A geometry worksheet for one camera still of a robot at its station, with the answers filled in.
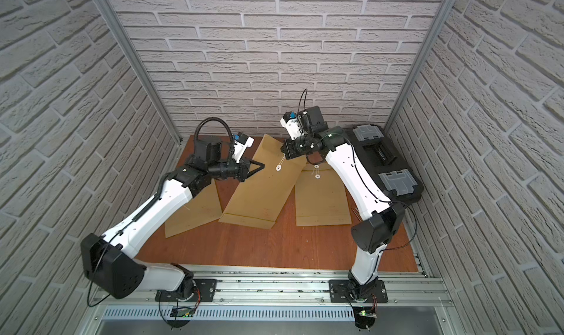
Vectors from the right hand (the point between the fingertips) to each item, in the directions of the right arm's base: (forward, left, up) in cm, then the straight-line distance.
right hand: (286, 148), depth 76 cm
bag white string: (-4, +3, -5) cm, 7 cm away
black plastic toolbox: (0, -40, -12) cm, 42 cm away
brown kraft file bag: (-3, -16, -31) cm, 35 cm away
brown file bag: (-7, +36, -28) cm, 46 cm away
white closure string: (+12, -15, -29) cm, 35 cm away
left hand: (-7, +7, 0) cm, 10 cm away
